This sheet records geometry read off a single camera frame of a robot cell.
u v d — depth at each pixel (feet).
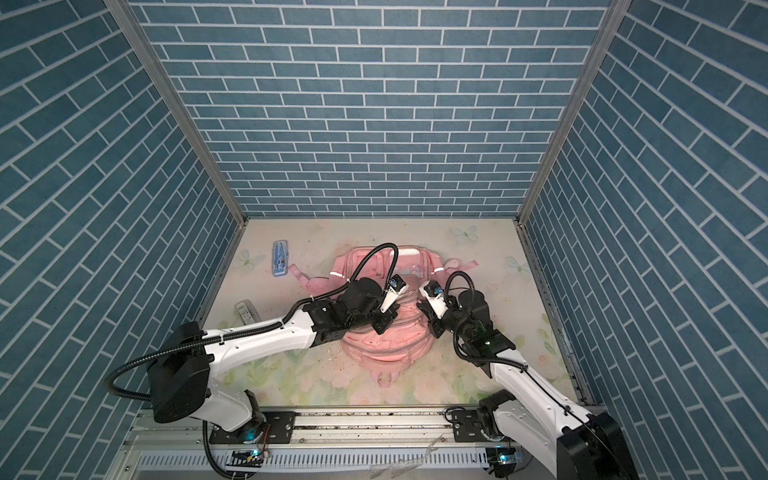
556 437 1.43
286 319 1.74
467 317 2.02
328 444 2.40
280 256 3.55
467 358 2.03
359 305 2.00
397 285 2.23
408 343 2.58
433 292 2.27
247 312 3.06
